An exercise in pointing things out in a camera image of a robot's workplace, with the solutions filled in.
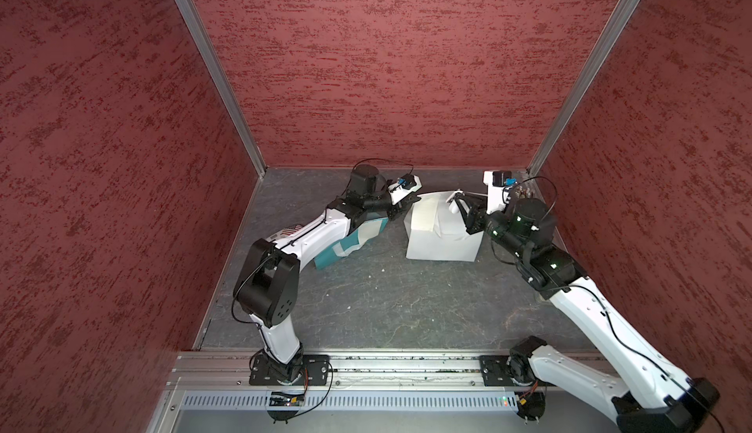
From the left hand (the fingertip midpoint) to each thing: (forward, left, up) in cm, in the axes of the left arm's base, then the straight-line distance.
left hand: (415, 198), depth 82 cm
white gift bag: (-5, -6, -10) cm, 13 cm away
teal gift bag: (-8, +14, -5) cm, 17 cm away
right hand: (-9, -8, +9) cm, 15 cm away
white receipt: (-2, -3, -5) cm, 6 cm away
